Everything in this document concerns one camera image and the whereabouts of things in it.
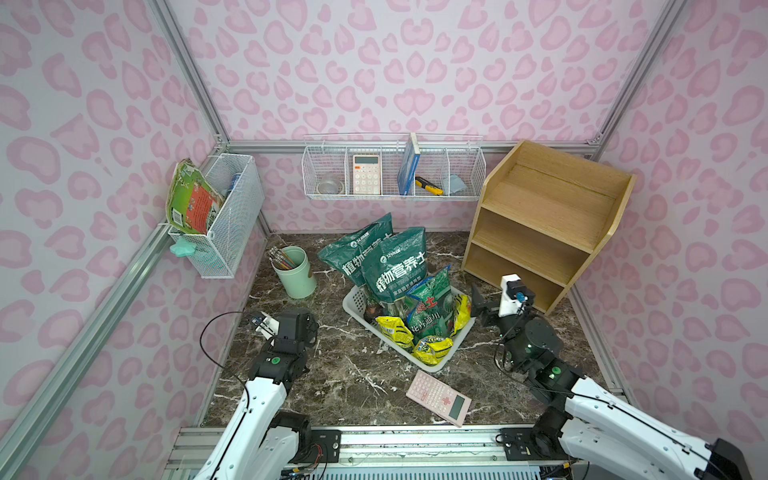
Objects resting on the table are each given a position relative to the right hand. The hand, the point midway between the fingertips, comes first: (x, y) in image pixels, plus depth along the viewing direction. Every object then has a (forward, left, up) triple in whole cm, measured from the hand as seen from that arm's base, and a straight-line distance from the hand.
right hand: (490, 281), depth 72 cm
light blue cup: (+42, +3, -3) cm, 42 cm away
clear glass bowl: (+36, +45, 0) cm, 58 cm away
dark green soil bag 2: (+8, +23, -3) cm, 25 cm away
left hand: (-5, +50, -14) cm, 52 cm away
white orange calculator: (+37, +33, +3) cm, 49 cm away
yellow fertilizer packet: (-7, +23, -12) cm, 26 cm away
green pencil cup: (+12, +54, -12) cm, 57 cm away
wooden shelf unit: (+19, -17, +4) cm, 26 cm away
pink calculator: (-20, +11, -26) cm, 34 cm away
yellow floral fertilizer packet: (-12, +14, -13) cm, 22 cm away
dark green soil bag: (+10, +36, -2) cm, 37 cm away
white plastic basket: (+6, +36, -20) cm, 42 cm away
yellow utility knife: (+38, +13, -1) cm, 40 cm away
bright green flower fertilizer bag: (-1, +14, -10) cm, 17 cm away
